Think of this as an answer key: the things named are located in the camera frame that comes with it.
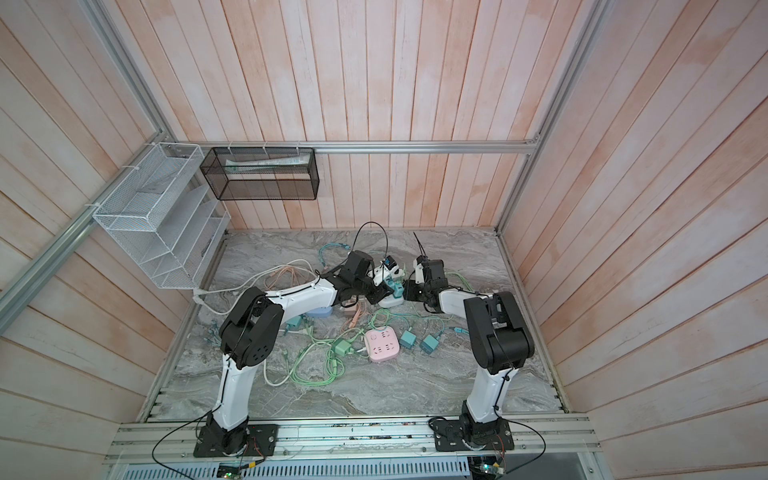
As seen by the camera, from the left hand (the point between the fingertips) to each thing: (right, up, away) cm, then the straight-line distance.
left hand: (388, 289), depth 95 cm
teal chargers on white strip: (+3, +1, -1) cm, 3 cm away
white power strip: (+1, -4, 0) cm, 4 cm away
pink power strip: (-2, -15, -8) cm, 17 cm away
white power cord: (-64, -3, +5) cm, 65 cm away
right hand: (+7, 0, +6) cm, 9 cm away
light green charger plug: (-14, -16, -9) cm, 23 cm away
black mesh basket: (-44, +40, +9) cm, 61 cm away
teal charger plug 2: (+12, -16, -7) cm, 21 cm away
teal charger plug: (+6, -14, -7) cm, 17 cm away
